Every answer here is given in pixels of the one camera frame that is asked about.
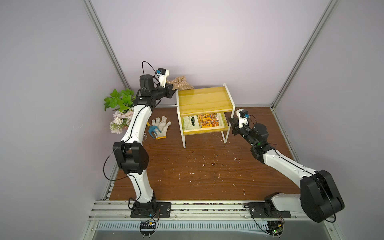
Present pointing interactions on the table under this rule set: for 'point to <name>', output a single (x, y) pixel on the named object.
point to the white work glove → (162, 125)
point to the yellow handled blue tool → (151, 129)
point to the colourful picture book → (202, 121)
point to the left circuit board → (147, 228)
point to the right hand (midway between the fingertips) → (234, 113)
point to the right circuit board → (275, 228)
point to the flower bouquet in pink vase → (122, 102)
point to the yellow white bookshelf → (204, 101)
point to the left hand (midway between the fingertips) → (178, 85)
